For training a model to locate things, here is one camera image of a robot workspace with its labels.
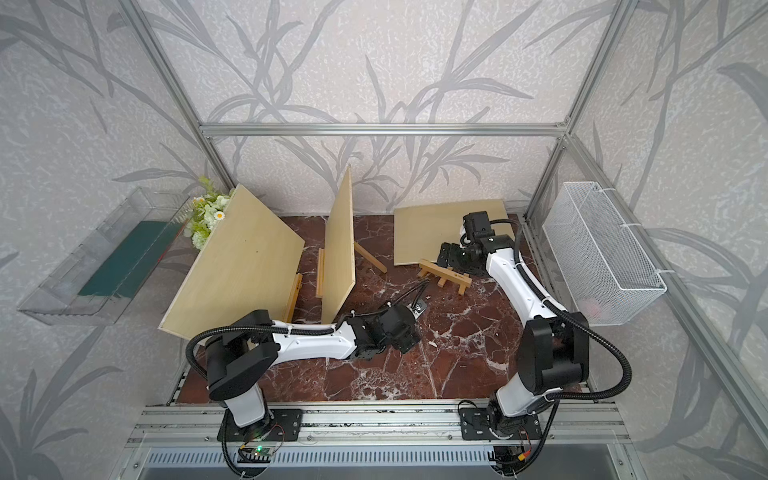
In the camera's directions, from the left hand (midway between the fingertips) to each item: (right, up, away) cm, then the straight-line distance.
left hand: (407, 320), depth 87 cm
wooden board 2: (-19, +14, -7) cm, 24 cm away
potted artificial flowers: (-54, +32, -8) cm, 63 cm away
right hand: (+12, +18, +1) cm, 22 cm away
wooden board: (-44, +17, -6) cm, 48 cm away
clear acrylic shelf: (-69, +12, -30) cm, 76 cm away
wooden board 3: (+5, +28, +31) cm, 42 cm away
